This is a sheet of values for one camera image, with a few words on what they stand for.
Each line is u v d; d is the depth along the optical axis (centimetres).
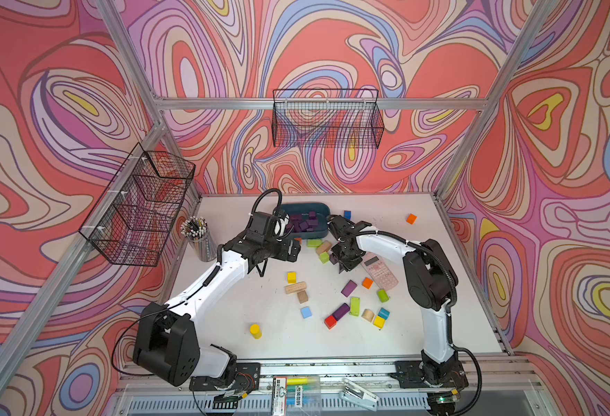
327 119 96
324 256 98
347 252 82
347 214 111
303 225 105
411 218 111
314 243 104
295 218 111
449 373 64
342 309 84
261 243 63
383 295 88
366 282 92
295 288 91
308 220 108
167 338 41
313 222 108
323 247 99
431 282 53
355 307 86
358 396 69
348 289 91
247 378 72
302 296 88
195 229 85
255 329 78
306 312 87
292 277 93
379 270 93
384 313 84
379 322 83
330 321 83
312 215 109
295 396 69
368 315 84
